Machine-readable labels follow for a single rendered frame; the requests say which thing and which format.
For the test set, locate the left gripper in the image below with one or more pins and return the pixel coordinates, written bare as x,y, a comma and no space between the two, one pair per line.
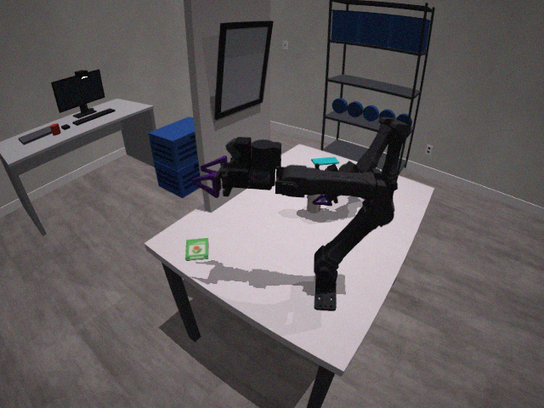
215,176

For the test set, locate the grey mirror glass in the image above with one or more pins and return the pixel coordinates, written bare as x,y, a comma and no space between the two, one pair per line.
243,65

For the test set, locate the teal flat rectangular block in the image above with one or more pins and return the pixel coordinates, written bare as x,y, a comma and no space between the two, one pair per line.
325,161

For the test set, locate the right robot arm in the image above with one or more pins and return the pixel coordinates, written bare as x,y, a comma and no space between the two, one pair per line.
386,136

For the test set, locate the black rectangular frame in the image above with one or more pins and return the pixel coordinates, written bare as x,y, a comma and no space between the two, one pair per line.
220,70

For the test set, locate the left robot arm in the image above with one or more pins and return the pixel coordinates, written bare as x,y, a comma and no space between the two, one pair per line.
296,181

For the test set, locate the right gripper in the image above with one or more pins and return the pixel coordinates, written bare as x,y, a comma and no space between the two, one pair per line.
329,199

